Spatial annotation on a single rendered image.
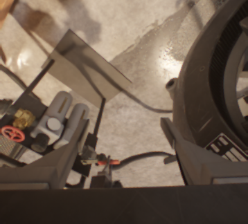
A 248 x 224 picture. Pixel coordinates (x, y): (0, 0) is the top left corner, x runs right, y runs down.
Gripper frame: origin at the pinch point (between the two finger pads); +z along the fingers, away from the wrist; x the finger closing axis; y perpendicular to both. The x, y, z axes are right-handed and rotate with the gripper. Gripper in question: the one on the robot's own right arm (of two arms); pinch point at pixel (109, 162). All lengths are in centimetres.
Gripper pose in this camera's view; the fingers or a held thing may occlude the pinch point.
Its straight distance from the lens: 68.6
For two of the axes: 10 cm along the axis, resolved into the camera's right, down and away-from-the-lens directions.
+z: 0.9, -6.5, 7.6
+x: -3.0, -7.4, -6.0
